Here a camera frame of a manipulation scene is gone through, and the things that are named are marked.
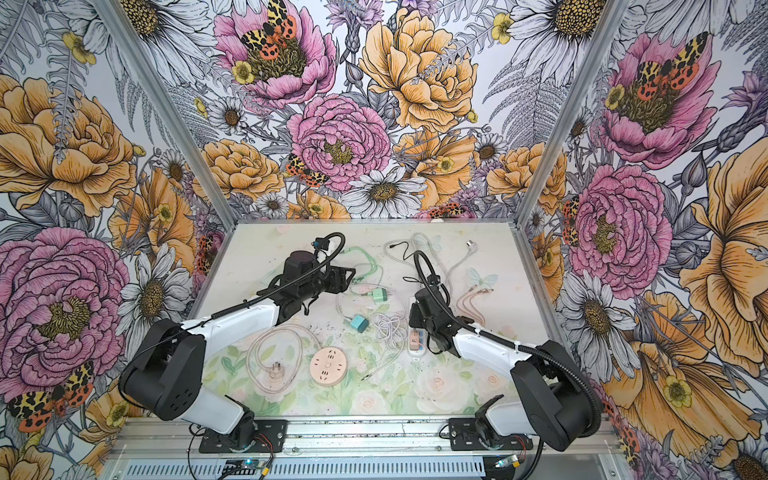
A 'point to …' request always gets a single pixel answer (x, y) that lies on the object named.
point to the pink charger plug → (414, 340)
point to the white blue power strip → (422, 341)
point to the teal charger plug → (359, 322)
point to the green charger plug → (379, 294)
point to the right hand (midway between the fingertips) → (417, 317)
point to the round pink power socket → (328, 366)
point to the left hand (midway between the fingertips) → (345, 276)
